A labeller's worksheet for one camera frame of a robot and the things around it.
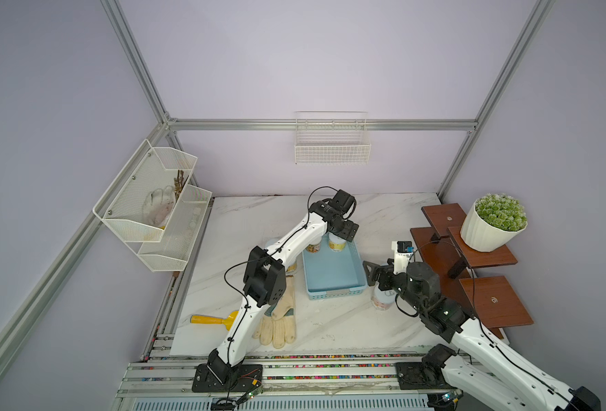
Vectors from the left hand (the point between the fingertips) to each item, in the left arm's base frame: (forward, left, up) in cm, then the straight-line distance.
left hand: (340, 229), depth 94 cm
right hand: (-18, -10, +5) cm, 21 cm away
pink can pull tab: (-23, -13, -9) cm, 28 cm away
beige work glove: (-31, +22, -11) cm, 39 cm away
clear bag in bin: (-4, +58, +17) cm, 61 cm away
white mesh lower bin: (-8, +61, -2) cm, 61 cm away
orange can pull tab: (-11, +18, -11) cm, 24 cm away
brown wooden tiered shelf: (-28, -42, +3) cm, 51 cm away
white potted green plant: (-14, -38, +22) cm, 46 cm away
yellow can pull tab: (-1, +1, -6) cm, 7 cm away
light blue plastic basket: (-10, +4, -17) cm, 19 cm away
